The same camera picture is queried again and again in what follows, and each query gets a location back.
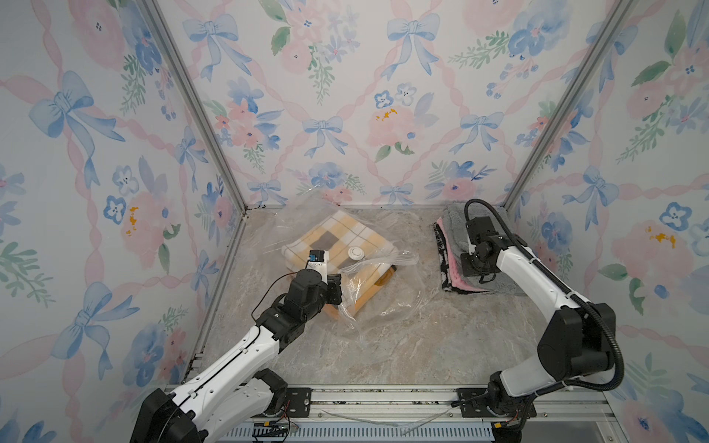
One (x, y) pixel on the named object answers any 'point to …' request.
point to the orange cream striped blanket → (366, 260)
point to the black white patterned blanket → (444, 263)
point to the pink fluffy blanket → (456, 281)
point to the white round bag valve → (355, 253)
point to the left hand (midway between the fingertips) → (343, 275)
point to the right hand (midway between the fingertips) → (477, 266)
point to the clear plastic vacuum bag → (414, 283)
